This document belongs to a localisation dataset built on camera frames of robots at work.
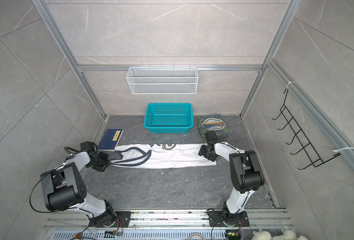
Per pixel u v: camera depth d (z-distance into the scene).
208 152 0.82
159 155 0.96
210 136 0.78
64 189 0.46
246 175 0.48
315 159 0.59
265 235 0.62
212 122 1.10
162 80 1.01
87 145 0.75
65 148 0.73
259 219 0.75
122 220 0.73
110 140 1.05
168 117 1.18
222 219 0.73
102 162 0.81
